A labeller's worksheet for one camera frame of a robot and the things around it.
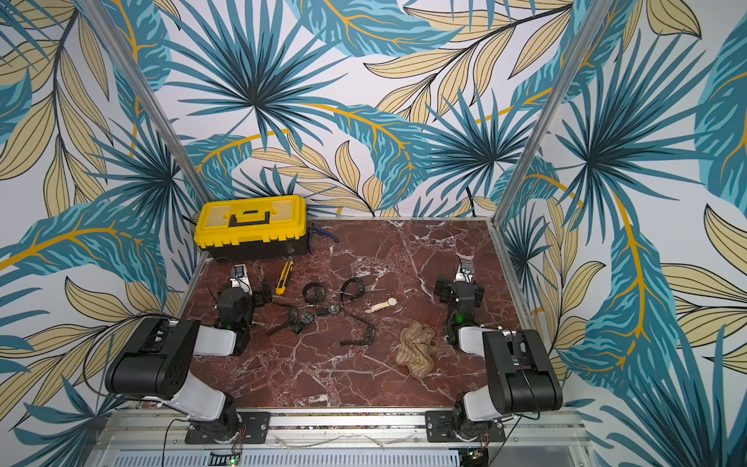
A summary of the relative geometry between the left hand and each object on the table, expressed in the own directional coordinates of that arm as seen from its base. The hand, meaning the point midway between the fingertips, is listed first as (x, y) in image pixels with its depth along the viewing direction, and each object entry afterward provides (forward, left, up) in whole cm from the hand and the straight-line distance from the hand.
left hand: (250, 281), depth 93 cm
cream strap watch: (-3, -46, -6) cm, 46 cm away
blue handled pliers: (+28, -18, -7) cm, 34 cm away
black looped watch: (+1, -29, -6) cm, 30 cm away
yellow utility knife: (+9, -9, -6) cm, 14 cm away
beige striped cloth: (-19, -52, -4) cm, 56 cm away
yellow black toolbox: (+15, +2, +9) cm, 18 cm away
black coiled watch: (0, -19, -6) cm, 20 cm away
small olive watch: (-6, -26, -6) cm, 28 cm away
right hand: (+1, -67, +2) cm, 67 cm away
